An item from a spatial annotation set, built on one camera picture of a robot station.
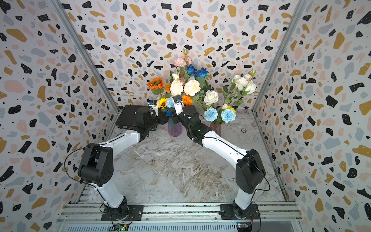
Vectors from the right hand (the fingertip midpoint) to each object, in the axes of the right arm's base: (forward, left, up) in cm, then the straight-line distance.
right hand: (174, 105), depth 76 cm
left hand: (+7, +6, -12) cm, 15 cm away
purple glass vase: (+6, +4, -29) cm, 30 cm away
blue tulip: (0, +4, -6) cm, 7 cm away
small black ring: (+13, -47, -36) cm, 60 cm away
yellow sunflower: (+4, +8, -3) cm, 10 cm away
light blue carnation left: (-6, -19, -1) cm, 20 cm away
